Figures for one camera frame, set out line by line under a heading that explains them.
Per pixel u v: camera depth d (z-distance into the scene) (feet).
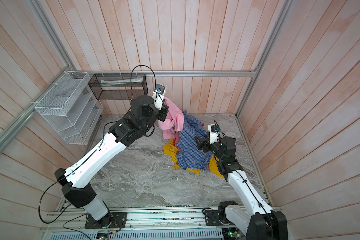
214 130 2.17
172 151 3.21
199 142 2.34
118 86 3.44
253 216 1.34
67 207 2.62
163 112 1.88
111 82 2.97
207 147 2.30
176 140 2.89
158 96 1.66
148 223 2.41
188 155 2.89
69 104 2.44
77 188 1.37
